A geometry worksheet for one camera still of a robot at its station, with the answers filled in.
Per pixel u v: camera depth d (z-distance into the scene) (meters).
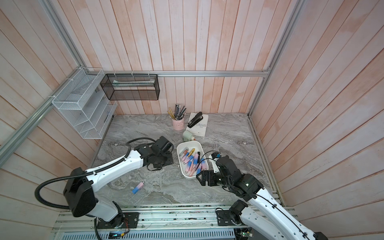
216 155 0.66
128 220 0.73
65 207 0.44
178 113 1.07
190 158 0.95
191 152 0.98
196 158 0.93
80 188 0.41
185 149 0.98
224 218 0.73
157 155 0.59
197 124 1.13
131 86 1.05
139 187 0.83
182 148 0.98
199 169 0.91
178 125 1.04
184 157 0.95
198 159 0.93
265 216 0.46
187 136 1.00
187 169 0.90
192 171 0.90
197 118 1.14
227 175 0.53
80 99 0.78
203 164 0.90
